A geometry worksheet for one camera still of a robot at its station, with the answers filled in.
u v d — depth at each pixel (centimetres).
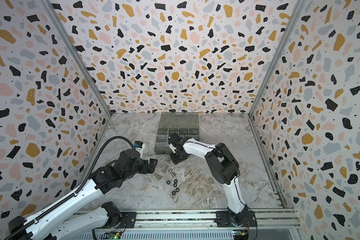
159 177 88
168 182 86
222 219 73
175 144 78
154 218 75
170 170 90
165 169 91
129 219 73
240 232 72
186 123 133
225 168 53
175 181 87
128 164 55
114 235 70
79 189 46
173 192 83
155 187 85
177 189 84
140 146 67
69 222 51
